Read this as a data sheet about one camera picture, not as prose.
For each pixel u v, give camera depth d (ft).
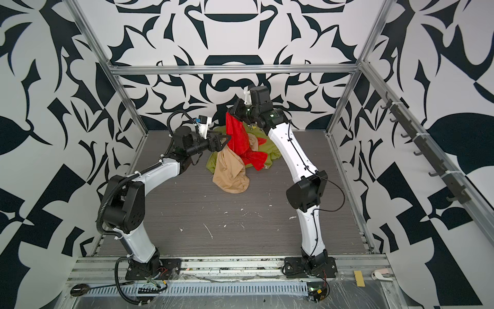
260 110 2.03
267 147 3.47
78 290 2.25
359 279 2.36
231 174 3.06
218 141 2.52
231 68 3.15
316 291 2.33
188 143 2.31
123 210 1.58
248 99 2.37
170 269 2.42
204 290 2.13
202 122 2.49
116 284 2.25
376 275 2.34
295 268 2.44
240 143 2.95
